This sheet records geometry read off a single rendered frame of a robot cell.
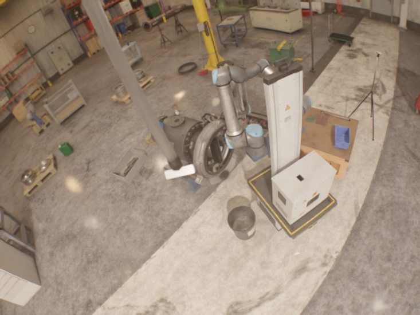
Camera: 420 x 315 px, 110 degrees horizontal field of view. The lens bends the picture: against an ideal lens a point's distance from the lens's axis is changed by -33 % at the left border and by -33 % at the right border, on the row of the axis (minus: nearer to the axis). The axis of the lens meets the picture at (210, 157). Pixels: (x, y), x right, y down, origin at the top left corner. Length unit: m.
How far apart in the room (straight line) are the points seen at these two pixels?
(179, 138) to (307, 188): 1.63
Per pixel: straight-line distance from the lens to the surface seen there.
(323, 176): 2.11
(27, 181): 6.32
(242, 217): 2.67
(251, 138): 1.91
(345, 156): 2.83
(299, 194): 1.97
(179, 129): 2.79
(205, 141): 2.41
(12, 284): 4.33
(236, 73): 1.66
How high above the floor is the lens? 2.54
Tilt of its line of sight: 46 degrees down
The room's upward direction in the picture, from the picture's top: 21 degrees counter-clockwise
